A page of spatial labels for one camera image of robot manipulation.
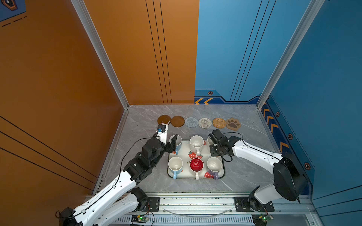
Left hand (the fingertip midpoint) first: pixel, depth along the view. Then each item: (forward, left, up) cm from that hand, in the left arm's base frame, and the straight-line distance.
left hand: (171, 132), depth 72 cm
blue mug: (+2, -3, -15) cm, 16 cm away
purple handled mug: (-7, -26, -25) cm, 36 cm away
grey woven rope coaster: (+27, -12, -25) cm, 39 cm away
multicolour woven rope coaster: (+27, -22, -25) cm, 43 cm away
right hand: (0, -24, -20) cm, 32 cm away
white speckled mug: (+8, -15, -22) cm, 28 cm away
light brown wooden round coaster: (+28, -1, -25) cm, 37 cm away
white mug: (-3, -20, -2) cm, 21 cm away
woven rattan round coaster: (+27, -34, -25) cm, 50 cm away
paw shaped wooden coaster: (+26, -45, -25) cm, 58 cm away
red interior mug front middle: (-8, -15, -23) cm, 29 cm away
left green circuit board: (-35, +15, -27) cm, 47 cm away
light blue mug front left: (-8, -2, -23) cm, 24 cm away
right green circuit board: (-34, -46, -27) cm, 63 cm away
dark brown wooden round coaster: (+31, +10, -27) cm, 42 cm away
